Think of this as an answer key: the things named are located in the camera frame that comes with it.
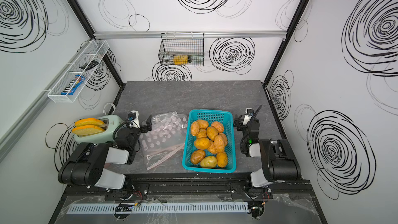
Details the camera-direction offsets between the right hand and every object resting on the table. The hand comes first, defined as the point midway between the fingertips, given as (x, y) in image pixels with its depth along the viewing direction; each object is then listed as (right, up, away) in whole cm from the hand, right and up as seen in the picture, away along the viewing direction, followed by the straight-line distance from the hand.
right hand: (246, 115), depth 91 cm
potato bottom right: (-16, -21, -12) cm, 29 cm away
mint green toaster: (-74, -2, -10) cm, 75 cm away
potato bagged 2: (-26, -5, +1) cm, 27 cm away
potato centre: (-21, -9, -4) cm, 23 cm away
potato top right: (-16, -6, +1) cm, 18 cm away
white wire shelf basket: (-90, +39, +1) cm, 99 cm away
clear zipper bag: (-48, -14, 0) cm, 50 cm away
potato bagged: (-30, -6, -6) cm, 32 cm away
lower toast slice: (-82, -5, -18) cm, 84 cm away
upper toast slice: (-82, -1, -16) cm, 84 cm away
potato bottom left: (-29, -20, -11) cm, 37 cm away
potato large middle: (-26, -14, -10) cm, 31 cm away
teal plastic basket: (-13, -1, +3) cm, 13 cm away
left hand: (-61, +1, -3) cm, 61 cm away
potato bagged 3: (-26, -10, -2) cm, 28 cm away
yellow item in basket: (-39, +32, -4) cm, 51 cm away
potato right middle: (-17, -13, -11) cm, 24 cm away
